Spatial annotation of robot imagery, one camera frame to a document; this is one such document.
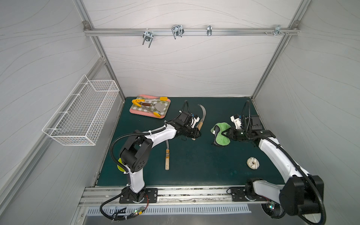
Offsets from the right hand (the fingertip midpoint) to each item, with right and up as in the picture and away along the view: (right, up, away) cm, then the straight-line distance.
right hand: (223, 132), depth 82 cm
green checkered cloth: (-38, +20, +34) cm, 55 cm away
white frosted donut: (+18, -18, +1) cm, 26 cm away
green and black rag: (-3, -3, -2) cm, 5 cm away
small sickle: (-34, -16, +4) cm, 38 cm away
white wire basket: (-75, +10, -13) cm, 76 cm away
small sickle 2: (-17, -4, +2) cm, 18 cm away
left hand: (-13, -2, +5) cm, 14 cm away
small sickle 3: (-13, +4, +6) cm, 15 cm away
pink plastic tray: (-53, +11, +29) cm, 61 cm away
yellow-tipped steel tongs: (-42, +23, +37) cm, 60 cm away
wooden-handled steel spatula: (-43, +16, +32) cm, 57 cm away
